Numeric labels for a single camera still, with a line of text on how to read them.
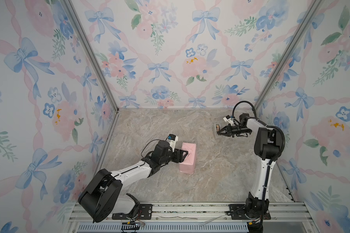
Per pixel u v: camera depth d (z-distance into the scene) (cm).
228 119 98
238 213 73
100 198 41
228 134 93
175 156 75
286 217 75
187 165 79
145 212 73
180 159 75
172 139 75
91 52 85
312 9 69
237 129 90
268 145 62
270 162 61
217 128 103
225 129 95
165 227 70
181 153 76
